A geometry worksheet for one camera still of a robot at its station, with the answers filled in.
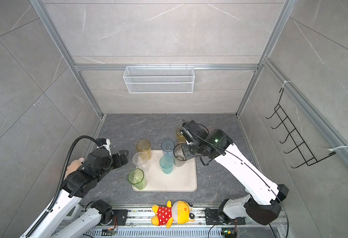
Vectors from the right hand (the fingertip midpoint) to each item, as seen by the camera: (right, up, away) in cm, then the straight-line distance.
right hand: (190, 149), depth 68 cm
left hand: (-34, -2, +5) cm, 34 cm away
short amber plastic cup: (-4, +3, +33) cm, 33 cm away
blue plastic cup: (-12, -3, +25) cm, 28 cm away
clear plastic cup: (-28, -10, +20) cm, 36 cm away
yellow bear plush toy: (-5, -30, +1) cm, 31 cm away
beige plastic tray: (-3, -21, +19) cm, 28 cm away
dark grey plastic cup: (-5, -4, -5) cm, 8 cm away
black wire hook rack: (+48, +1, -4) cm, 48 cm away
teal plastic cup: (-13, -14, +24) cm, 30 cm away
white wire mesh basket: (-19, +43, +33) cm, 57 cm away
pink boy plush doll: (-66, -13, +16) cm, 69 cm away
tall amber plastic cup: (-26, -1, +19) cm, 32 cm away
